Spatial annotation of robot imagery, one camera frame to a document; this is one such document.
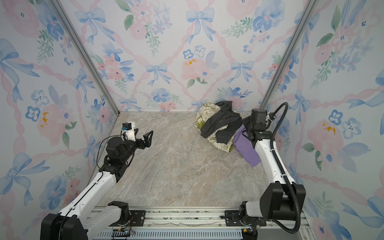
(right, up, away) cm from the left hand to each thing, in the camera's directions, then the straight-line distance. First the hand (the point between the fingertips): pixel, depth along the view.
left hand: (145, 129), depth 78 cm
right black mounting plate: (+44, -44, -4) cm, 63 cm away
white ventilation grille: (+15, -50, -7) cm, 52 cm away
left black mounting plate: (-3, -44, -4) cm, 45 cm away
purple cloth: (+57, -12, +17) cm, 61 cm away
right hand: (+55, +6, +5) cm, 56 cm away
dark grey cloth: (+50, +5, +17) cm, 53 cm away
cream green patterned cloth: (+33, +13, +30) cm, 47 cm away
